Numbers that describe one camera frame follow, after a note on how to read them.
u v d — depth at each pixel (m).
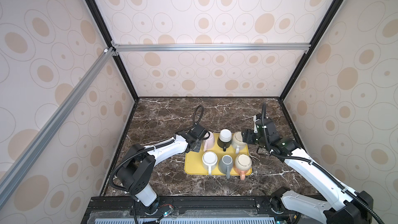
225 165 0.78
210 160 0.82
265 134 0.57
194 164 0.88
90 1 0.72
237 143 0.87
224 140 0.87
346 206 0.39
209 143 0.87
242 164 0.78
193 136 0.67
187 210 0.73
